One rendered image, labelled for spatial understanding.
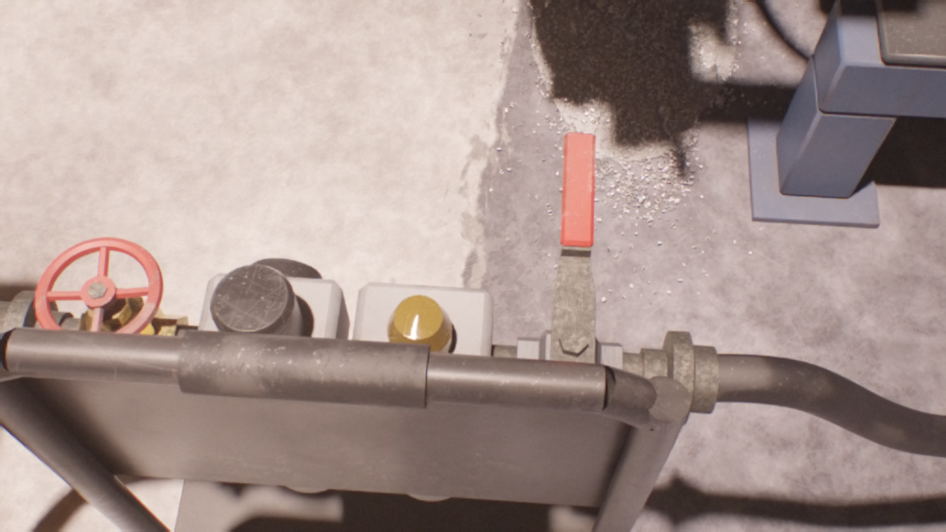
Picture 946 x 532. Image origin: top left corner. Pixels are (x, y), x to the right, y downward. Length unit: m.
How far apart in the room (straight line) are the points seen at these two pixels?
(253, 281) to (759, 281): 0.72
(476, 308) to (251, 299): 0.14
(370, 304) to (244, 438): 0.12
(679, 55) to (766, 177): 0.20
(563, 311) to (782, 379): 0.14
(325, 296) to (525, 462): 0.16
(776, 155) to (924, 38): 0.26
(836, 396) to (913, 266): 0.59
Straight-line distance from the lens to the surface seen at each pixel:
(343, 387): 0.53
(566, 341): 0.64
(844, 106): 1.14
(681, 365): 0.66
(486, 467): 0.71
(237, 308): 0.62
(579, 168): 0.69
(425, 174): 1.25
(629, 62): 1.35
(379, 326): 0.66
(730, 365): 0.68
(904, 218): 1.32
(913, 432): 0.78
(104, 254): 0.66
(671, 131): 1.30
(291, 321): 0.63
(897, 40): 1.10
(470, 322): 0.66
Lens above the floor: 1.06
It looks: 62 degrees down
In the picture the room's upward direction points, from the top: straight up
